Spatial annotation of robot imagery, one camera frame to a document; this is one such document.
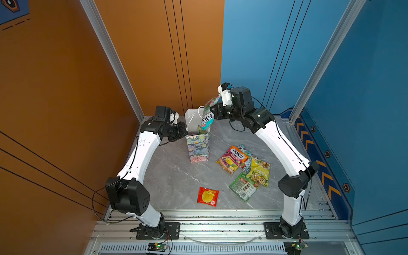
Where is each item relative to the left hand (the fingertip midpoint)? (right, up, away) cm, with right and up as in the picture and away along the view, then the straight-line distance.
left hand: (189, 130), depth 81 cm
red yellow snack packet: (+9, -35, +2) cm, 36 cm away
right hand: (+11, +10, -9) cm, 18 cm away
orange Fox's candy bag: (+23, -18, +13) cm, 32 cm away
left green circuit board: (-13, -53, -10) cm, 56 cm away
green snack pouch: (+30, -31, +6) cm, 44 cm away
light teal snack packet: (+33, -20, +12) cm, 40 cm away
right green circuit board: (+49, -53, -10) cm, 73 cm away
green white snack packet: (+4, 0, +15) cm, 16 cm away
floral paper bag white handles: (+5, -6, 0) cm, 8 cm away
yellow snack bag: (+39, -24, +8) cm, 46 cm away
